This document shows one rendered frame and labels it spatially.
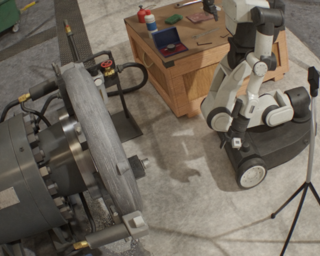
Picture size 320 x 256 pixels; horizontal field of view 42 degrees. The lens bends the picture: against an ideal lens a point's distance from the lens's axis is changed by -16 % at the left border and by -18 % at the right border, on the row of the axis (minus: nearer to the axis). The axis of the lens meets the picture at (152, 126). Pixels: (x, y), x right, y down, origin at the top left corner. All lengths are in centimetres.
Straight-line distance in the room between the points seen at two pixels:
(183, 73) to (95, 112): 119
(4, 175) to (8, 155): 10
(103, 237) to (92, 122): 51
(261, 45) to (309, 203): 98
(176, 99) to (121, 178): 125
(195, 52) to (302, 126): 84
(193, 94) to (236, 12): 107
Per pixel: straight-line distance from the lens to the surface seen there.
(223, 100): 250
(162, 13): 352
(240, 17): 221
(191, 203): 267
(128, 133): 318
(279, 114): 266
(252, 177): 264
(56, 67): 199
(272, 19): 211
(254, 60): 219
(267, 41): 215
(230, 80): 241
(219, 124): 252
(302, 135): 273
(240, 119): 234
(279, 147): 266
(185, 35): 315
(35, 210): 202
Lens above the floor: 203
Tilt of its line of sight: 40 degrees down
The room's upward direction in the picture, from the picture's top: 15 degrees counter-clockwise
